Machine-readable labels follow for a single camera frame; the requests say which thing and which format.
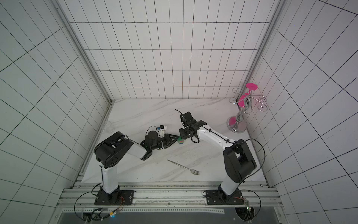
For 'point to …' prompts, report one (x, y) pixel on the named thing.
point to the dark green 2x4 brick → (180, 139)
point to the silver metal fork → (194, 171)
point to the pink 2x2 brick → (182, 141)
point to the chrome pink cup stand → (237, 124)
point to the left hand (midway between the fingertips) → (178, 139)
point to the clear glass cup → (106, 126)
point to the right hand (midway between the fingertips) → (185, 129)
